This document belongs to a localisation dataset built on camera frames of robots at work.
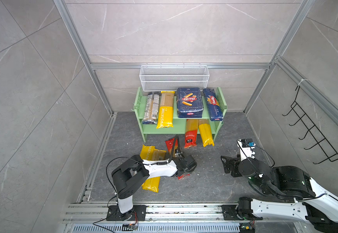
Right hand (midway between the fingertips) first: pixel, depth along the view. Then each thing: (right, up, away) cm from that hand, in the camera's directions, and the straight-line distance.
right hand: (229, 158), depth 61 cm
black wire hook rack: (+43, +2, -1) cm, 43 cm away
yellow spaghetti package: (-4, +10, +27) cm, 28 cm away
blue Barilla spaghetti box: (-1, +22, +17) cm, 28 cm away
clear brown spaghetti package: (-36, +24, +20) cm, 48 cm away
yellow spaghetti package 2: (-40, -4, +32) cm, 52 cm away
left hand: (-16, -12, +27) cm, 34 cm away
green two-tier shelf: (-20, +15, +33) cm, 42 cm away
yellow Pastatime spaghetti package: (-28, +19, +18) cm, 39 cm away
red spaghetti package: (-26, +1, +37) cm, 45 cm away
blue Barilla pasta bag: (-15, +27, +19) cm, 36 cm away
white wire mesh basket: (-24, +48, +40) cm, 66 cm away
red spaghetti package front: (-13, +10, +26) cm, 31 cm away
